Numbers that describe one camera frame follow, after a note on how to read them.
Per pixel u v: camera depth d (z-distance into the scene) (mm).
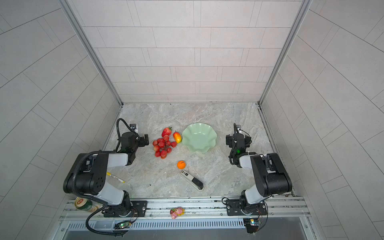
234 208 710
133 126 802
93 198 488
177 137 936
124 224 647
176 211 680
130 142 712
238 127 800
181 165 831
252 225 677
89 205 656
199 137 941
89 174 449
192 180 762
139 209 704
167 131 962
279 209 715
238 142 696
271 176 448
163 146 881
